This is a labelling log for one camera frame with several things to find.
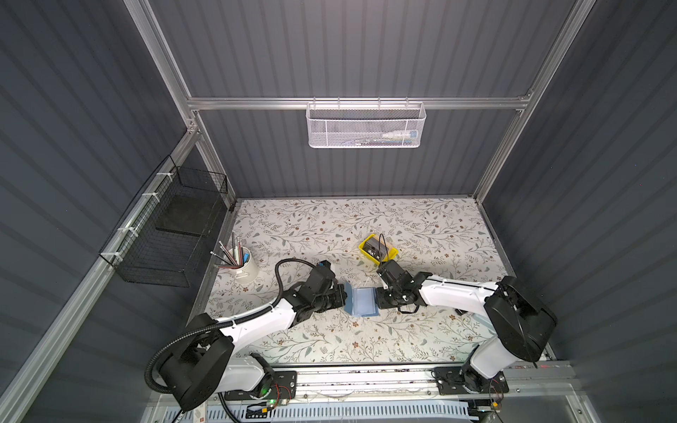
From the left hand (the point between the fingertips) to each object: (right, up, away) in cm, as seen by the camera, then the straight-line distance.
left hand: (352, 299), depth 83 cm
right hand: (+10, -2, +6) cm, 12 cm away
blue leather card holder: (+3, -2, +6) cm, 8 cm away
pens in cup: (-41, +12, +8) cm, 43 cm away
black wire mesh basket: (-53, +22, -9) cm, 58 cm away
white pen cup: (-35, +8, +7) cm, 36 cm away
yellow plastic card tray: (+16, +14, +16) cm, 26 cm away
